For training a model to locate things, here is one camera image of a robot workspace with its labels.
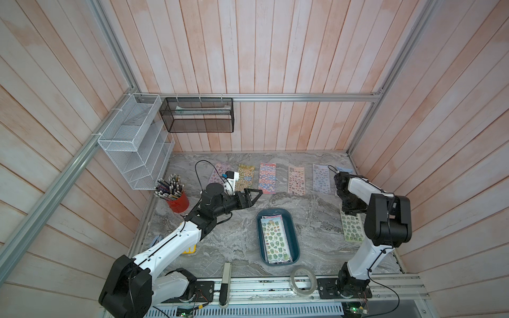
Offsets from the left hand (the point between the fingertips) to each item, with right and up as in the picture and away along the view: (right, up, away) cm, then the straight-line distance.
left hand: (256, 197), depth 75 cm
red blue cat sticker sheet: (+7, +6, +33) cm, 34 cm away
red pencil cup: (-36, +1, +9) cm, 38 cm away
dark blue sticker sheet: (+55, +10, +38) cm, 68 cm away
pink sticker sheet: (-20, +11, +36) cm, 43 cm away
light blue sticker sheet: (+37, +6, +33) cm, 50 cm away
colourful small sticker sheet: (-5, +9, +36) cm, 37 cm away
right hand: (+49, -9, +14) cm, 51 cm away
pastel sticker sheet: (+23, +5, +33) cm, 40 cm away
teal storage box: (+16, -17, +13) cm, 26 cm away
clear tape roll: (+21, -33, -2) cm, 39 cm away
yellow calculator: (-29, -24, +8) cm, 38 cm away
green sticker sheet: (+9, -22, +9) cm, 25 cm away
